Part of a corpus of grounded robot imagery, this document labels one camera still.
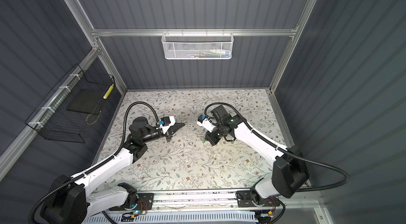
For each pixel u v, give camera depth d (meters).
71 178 0.43
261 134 0.50
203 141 0.82
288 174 0.42
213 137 0.71
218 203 0.74
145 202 0.72
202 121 0.72
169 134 0.66
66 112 0.72
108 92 0.81
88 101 0.77
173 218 0.77
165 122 0.60
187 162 0.86
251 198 0.68
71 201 0.39
